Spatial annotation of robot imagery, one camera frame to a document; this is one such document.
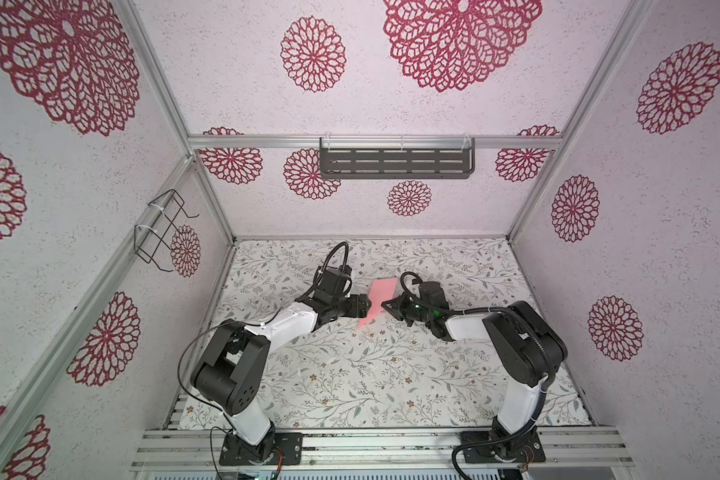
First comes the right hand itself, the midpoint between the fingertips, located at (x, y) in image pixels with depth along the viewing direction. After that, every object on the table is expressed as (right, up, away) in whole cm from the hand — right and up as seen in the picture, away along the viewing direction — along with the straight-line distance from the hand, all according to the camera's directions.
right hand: (380, 300), depth 93 cm
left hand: (-7, -2, -1) cm, 7 cm away
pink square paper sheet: (+1, +2, +10) cm, 10 cm away
